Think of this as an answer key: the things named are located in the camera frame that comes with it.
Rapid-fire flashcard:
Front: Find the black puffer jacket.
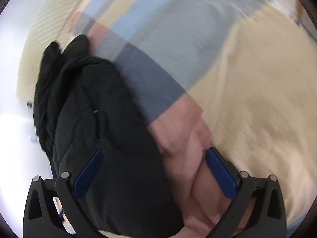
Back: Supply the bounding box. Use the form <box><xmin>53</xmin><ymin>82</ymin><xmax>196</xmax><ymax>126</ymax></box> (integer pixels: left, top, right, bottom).
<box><xmin>34</xmin><ymin>35</ymin><xmax>184</xmax><ymax>237</ymax></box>

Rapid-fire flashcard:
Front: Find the plaid patchwork duvet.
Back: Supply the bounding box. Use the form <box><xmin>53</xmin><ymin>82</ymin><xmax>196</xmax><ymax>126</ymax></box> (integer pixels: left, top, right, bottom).
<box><xmin>70</xmin><ymin>0</ymin><xmax>316</xmax><ymax>237</ymax></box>

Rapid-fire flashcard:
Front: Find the cream quilted headboard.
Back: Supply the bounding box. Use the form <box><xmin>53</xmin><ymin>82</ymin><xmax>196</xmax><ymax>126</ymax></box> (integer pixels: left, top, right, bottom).
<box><xmin>16</xmin><ymin>0</ymin><xmax>82</xmax><ymax>102</ymax></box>

